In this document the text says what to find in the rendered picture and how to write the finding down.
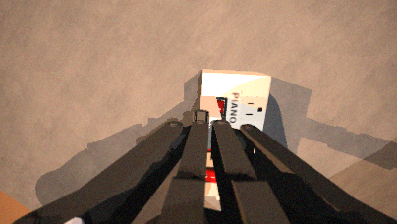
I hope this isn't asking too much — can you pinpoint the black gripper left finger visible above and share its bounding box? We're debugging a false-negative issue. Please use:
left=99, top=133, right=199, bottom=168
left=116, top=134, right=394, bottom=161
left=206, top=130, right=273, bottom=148
left=12, top=95, right=210, bottom=224

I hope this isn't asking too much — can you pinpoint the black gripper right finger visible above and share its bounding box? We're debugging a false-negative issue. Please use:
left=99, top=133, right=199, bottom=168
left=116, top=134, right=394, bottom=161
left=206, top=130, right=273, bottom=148
left=208, top=96, right=397, bottom=224

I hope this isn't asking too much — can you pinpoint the white power strip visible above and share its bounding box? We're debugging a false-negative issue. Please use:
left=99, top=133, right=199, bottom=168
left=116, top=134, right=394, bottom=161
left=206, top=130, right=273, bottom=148
left=201, top=70, right=271, bottom=200

